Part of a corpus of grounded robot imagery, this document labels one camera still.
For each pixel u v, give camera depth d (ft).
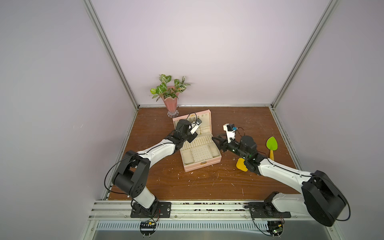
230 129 2.24
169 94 3.29
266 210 2.16
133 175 1.48
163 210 2.39
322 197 1.34
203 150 2.87
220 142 2.36
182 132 2.24
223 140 2.29
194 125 2.53
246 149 2.04
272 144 3.20
